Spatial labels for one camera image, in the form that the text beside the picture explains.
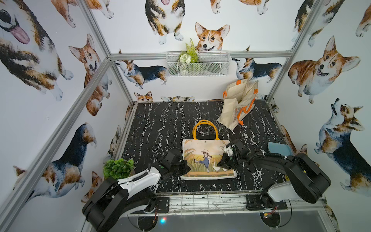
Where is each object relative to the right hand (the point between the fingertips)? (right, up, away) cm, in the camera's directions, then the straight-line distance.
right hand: (216, 165), depth 85 cm
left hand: (-14, -1, -1) cm, 14 cm away
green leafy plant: (-51, +3, -15) cm, 53 cm away
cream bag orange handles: (+23, +44, +30) cm, 58 cm away
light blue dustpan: (+47, +6, +12) cm, 49 cm away
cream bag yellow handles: (-8, +4, +5) cm, 10 cm away
